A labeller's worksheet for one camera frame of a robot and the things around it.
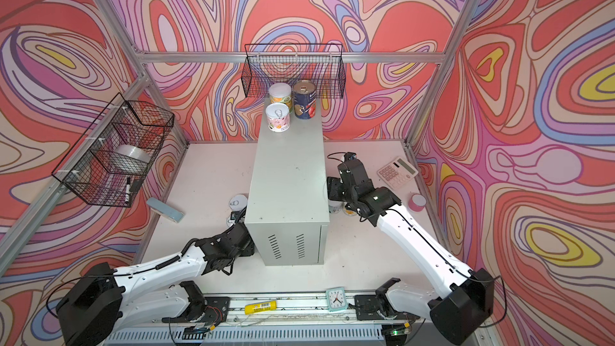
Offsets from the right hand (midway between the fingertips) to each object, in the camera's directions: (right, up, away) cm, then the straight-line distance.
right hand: (335, 190), depth 78 cm
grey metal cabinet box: (-14, -4, -21) cm, 26 cm away
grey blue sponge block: (-65, -9, +13) cm, 67 cm away
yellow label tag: (-23, -35, -6) cm, 43 cm away
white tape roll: (-63, +13, -5) cm, 65 cm away
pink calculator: (+30, +5, +27) cm, 41 cm away
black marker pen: (-64, +1, -6) cm, 64 cm away
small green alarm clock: (0, -33, -4) cm, 34 cm away
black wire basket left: (-68, +8, -6) cm, 69 cm away
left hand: (-30, -19, +9) cm, 37 cm away
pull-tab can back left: (-36, -6, +13) cm, 39 cm away
